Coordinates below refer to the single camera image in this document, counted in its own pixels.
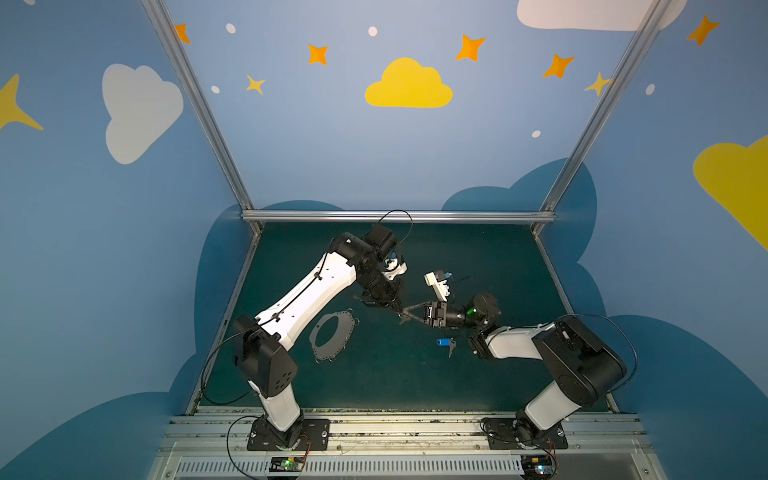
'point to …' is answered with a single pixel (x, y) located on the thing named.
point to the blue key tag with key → (444, 342)
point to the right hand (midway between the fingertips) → (407, 314)
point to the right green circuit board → (538, 465)
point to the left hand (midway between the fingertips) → (406, 308)
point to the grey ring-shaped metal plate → (346, 323)
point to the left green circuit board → (287, 464)
